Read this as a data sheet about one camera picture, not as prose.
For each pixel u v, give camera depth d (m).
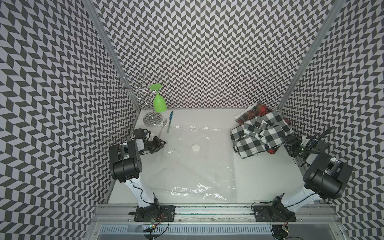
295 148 0.79
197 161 0.92
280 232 0.70
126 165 0.51
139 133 0.81
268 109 1.03
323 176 0.48
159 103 0.91
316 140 0.72
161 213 0.71
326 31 0.73
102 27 0.78
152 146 0.86
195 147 0.96
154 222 0.67
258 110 1.11
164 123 1.09
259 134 0.92
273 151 0.91
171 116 1.15
